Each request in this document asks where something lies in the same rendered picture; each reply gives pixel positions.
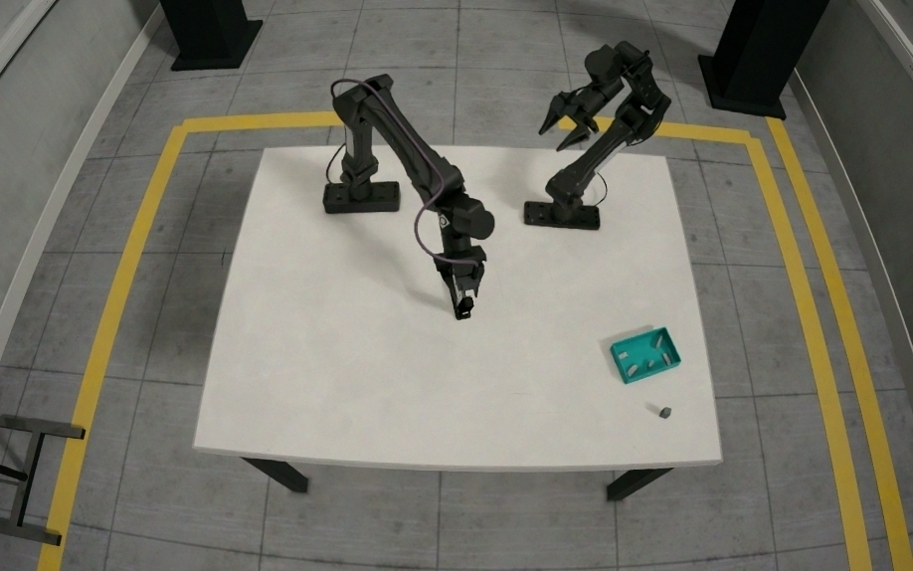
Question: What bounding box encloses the teal rectangular tray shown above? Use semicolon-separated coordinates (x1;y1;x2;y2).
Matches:
610;326;682;385

